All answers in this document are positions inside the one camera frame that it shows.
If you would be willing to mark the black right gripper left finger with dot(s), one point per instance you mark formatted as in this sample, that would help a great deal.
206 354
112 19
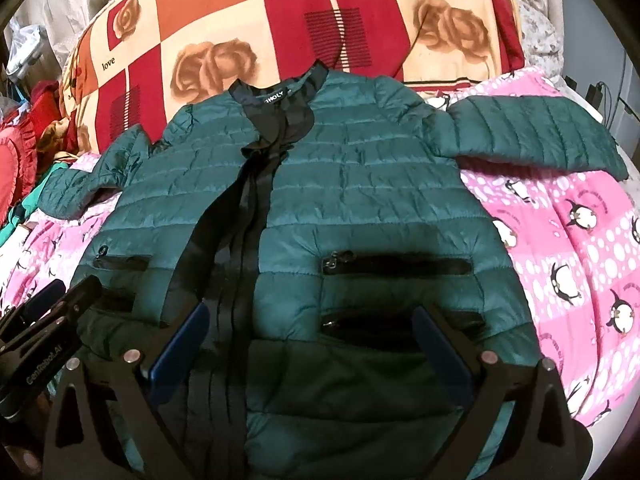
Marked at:
105 422

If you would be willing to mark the dark green puffer jacket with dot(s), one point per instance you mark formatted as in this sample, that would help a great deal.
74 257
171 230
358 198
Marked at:
310 220

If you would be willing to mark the teal green garment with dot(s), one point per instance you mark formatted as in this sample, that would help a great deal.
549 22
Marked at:
24 208

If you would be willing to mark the red heart ruffled pillow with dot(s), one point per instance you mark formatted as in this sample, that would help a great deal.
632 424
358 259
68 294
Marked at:
18 164

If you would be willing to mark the red garment pile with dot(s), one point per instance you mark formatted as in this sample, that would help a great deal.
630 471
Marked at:
53 129

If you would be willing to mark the pink penguin bedsheet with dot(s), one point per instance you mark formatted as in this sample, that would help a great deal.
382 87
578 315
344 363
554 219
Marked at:
570 238

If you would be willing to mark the white plastic bag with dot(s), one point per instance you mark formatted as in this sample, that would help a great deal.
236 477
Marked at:
26 47

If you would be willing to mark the red orange rose blanket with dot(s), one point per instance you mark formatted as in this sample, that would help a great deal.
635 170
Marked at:
139 61

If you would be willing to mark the white floral quilt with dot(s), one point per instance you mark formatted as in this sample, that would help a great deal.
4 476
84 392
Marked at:
543 35

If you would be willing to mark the black charger with cable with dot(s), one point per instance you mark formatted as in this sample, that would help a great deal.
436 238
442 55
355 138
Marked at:
609 105

